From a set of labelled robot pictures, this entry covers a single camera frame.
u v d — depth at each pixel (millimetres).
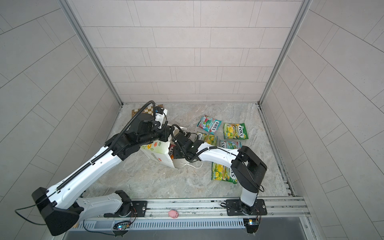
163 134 597
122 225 643
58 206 366
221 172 807
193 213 707
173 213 683
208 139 941
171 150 733
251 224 681
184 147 631
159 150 721
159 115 606
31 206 366
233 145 917
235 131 974
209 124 1013
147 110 1084
